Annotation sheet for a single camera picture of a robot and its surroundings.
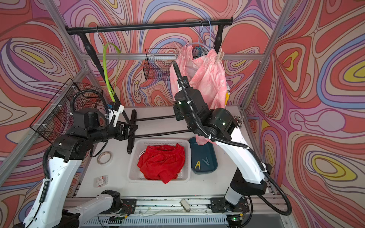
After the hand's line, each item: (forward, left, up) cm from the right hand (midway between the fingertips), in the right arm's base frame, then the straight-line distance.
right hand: (183, 105), depth 57 cm
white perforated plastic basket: (-13, +30, -40) cm, 51 cm away
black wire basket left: (+6, +63, -11) cm, 64 cm away
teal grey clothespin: (-5, -14, -45) cm, 47 cm away
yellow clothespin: (-7, -8, -44) cm, 45 cm away
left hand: (-2, +22, -9) cm, 24 cm away
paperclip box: (-15, +48, -43) cm, 66 cm away
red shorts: (-11, +12, -32) cm, 36 cm away
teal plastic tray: (-3, -12, -43) cm, 44 cm away
